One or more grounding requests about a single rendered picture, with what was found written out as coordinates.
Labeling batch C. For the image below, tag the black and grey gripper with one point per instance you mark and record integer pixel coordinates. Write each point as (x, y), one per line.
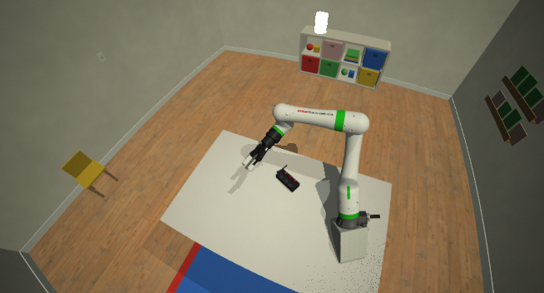
(267, 143)

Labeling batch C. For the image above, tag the black power strip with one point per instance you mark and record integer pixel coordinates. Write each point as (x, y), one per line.
(287, 180)

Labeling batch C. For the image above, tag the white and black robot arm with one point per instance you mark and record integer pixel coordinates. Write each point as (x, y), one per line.
(354, 124)

